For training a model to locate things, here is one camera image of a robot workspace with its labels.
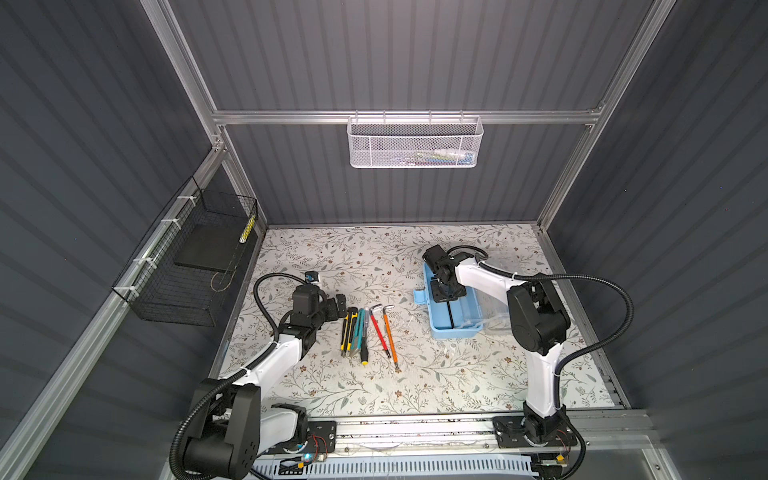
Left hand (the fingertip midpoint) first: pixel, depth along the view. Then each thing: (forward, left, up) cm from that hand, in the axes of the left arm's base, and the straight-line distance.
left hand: (329, 298), depth 89 cm
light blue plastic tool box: (-5, -39, -7) cm, 40 cm away
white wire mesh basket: (+66, -32, +14) cm, 74 cm away
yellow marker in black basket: (+12, +21, +19) cm, 30 cm away
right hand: (+3, -38, -7) cm, 39 cm away
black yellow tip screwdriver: (-13, -10, -8) cm, 18 cm away
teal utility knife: (-9, -8, -7) cm, 14 cm away
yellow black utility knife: (-4, -5, -8) cm, 10 cm away
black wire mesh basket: (-2, +32, +19) cm, 37 cm away
